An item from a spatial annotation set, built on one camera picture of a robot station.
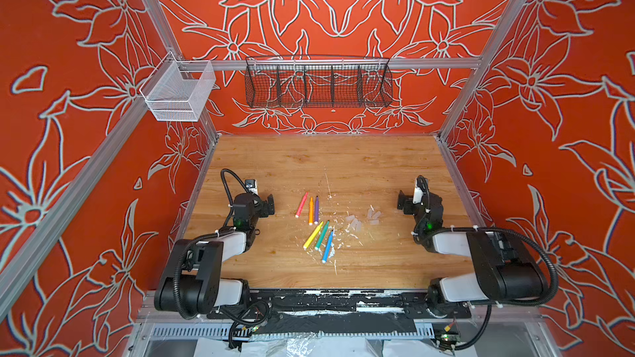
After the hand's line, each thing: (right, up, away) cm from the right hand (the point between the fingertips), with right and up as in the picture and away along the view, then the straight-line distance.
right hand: (414, 189), depth 91 cm
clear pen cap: (-24, -11, +1) cm, 27 cm away
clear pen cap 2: (-17, -9, +1) cm, 19 cm away
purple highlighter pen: (-37, -9, +3) cm, 38 cm away
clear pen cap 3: (-14, -10, +1) cm, 17 cm away
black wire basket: (-46, +44, +9) cm, 64 cm away
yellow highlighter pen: (-37, -14, -3) cm, 40 cm away
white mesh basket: (-92, +38, +3) cm, 99 cm away
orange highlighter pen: (-39, -9, +1) cm, 40 cm away
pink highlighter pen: (-43, -6, +3) cm, 44 cm away
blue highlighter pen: (-33, -19, -8) cm, 39 cm away
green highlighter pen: (-35, -17, -4) cm, 39 cm away
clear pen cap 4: (-15, -13, 0) cm, 20 cm away
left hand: (-60, -2, +1) cm, 60 cm away
